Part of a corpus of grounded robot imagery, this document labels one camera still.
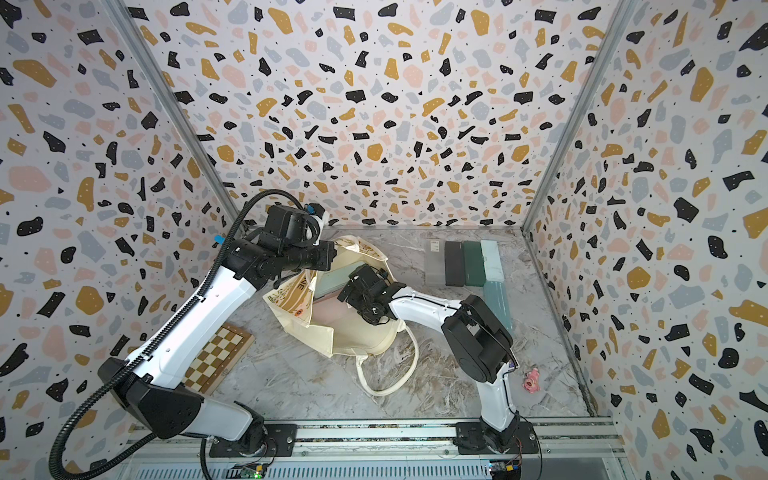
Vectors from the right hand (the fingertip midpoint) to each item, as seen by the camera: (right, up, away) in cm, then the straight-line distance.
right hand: (348, 302), depth 90 cm
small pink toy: (+52, -20, -9) cm, 56 cm away
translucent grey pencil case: (+28, +12, +21) cm, 37 cm away
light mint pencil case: (+50, +11, +20) cm, 55 cm away
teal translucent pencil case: (+49, 0, +13) cm, 50 cm away
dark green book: (+43, +10, +19) cm, 48 cm away
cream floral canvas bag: (-14, +1, -7) cm, 16 cm away
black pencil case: (+35, +11, +20) cm, 42 cm away
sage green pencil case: (-5, +7, +4) cm, 9 cm away
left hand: (+1, +15, -17) cm, 23 cm away
